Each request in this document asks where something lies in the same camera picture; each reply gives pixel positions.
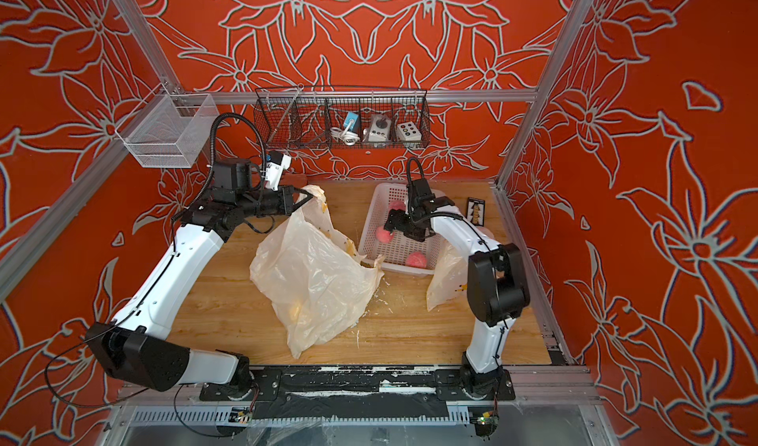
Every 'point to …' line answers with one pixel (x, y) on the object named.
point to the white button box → (408, 132)
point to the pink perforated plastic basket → (397, 251)
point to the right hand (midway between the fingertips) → (388, 227)
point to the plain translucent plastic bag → (317, 281)
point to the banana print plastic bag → (449, 278)
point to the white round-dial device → (379, 129)
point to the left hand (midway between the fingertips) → (311, 192)
